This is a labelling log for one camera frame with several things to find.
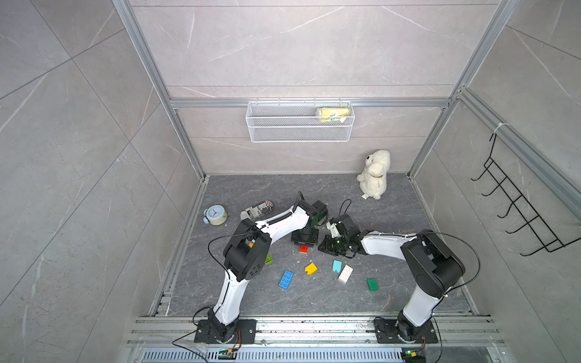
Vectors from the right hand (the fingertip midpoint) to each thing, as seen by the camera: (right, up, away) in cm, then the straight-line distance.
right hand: (319, 248), depth 92 cm
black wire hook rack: (+57, +11, -34) cm, 67 cm away
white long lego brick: (+9, -8, -7) cm, 14 cm away
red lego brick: (-7, +1, -4) cm, 8 cm away
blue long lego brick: (-14, -10, -9) cm, 19 cm away
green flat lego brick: (+19, -12, -9) cm, 24 cm away
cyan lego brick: (+6, -6, -6) cm, 10 cm away
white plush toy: (+27, +30, +12) cm, 42 cm away
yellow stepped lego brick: (-4, -7, -5) cm, 10 cm away
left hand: (-4, +3, -1) cm, 5 cm away
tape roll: (-46, +13, +7) cm, 49 cm away
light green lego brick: (-17, +6, -37) cm, 41 cm away
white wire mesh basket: (-8, +56, +8) cm, 57 cm away
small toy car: (-30, +14, +8) cm, 34 cm away
